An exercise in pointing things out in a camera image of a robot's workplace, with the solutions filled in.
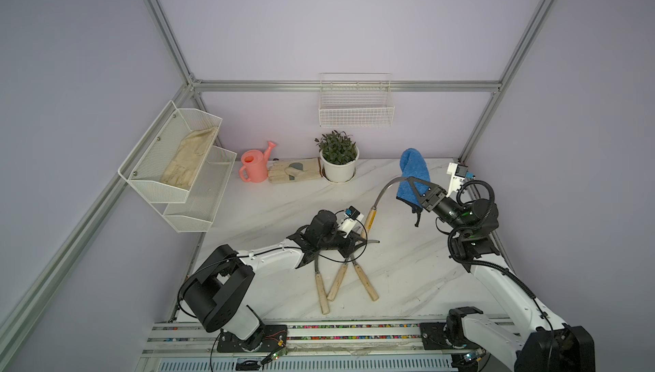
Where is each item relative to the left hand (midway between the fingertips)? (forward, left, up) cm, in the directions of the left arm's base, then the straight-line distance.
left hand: (361, 241), depth 83 cm
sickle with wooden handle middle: (-8, +7, -10) cm, 14 cm away
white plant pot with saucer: (+36, +7, -6) cm, 37 cm away
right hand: (+7, -12, +22) cm, 26 cm away
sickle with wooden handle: (-13, +13, -9) cm, 21 cm away
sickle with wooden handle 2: (-12, -2, -9) cm, 15 cm away
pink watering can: (+36, +43, -1) cm, 56 cm away
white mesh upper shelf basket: (+15, +61, +21) cm, 67 cm away
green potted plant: (+38, +8, +8) cm, 39 cm away
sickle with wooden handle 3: (+5, -3, +10) cm, 11 cm away
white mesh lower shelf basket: (+11, +58, +1) cm, 59 cm away
